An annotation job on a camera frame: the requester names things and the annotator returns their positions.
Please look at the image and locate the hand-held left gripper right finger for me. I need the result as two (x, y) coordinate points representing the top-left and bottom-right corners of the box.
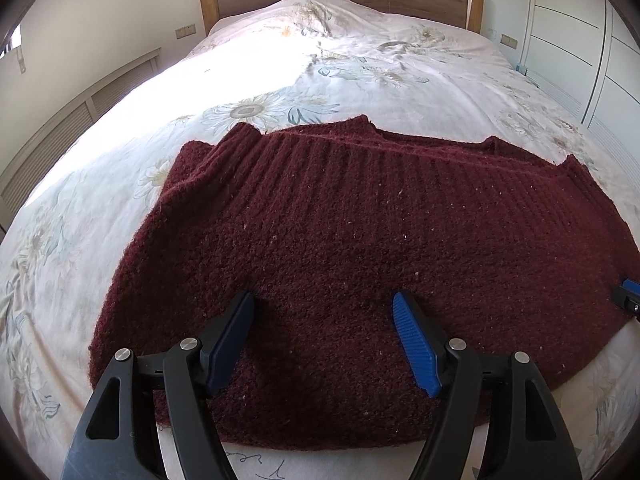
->
(391, 291), (583, 480)

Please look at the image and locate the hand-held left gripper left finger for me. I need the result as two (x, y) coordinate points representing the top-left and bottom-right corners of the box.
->
(60, 290), (257, 480)

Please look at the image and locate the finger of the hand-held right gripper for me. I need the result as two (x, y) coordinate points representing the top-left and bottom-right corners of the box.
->
(614, 278), (640, 317)

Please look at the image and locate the dark red knitted sweater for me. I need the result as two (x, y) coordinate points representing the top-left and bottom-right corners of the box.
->
(87, 115), (640, 451)

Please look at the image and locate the white sliding wardrobe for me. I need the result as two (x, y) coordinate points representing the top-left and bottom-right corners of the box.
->
(520, 0), (640, 181)

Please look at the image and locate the white louvred cabinet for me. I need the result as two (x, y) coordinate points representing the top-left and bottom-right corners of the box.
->
(0, 47), (163, 231)

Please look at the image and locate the bed with floral duvet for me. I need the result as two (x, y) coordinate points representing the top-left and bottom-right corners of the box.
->
(0, 0), (640, 480)

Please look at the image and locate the window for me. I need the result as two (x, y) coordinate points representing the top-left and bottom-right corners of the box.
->
(0, 25), (23, 58)

